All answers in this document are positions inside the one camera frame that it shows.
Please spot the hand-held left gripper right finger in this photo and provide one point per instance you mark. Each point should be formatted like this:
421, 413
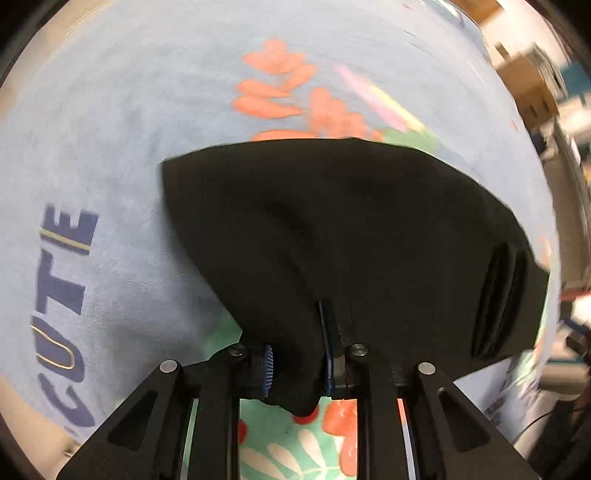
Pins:
328, 344

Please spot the black pants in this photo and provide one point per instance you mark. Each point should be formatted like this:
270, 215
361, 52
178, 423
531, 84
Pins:
346, 221

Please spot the brown cardboard box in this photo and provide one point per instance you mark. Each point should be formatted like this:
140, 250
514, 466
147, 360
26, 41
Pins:
531, 99

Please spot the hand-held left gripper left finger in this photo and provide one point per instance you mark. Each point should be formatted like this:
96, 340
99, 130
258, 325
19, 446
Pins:
268, 369

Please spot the blue printed bedsheet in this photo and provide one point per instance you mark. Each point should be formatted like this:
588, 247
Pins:
138, 115

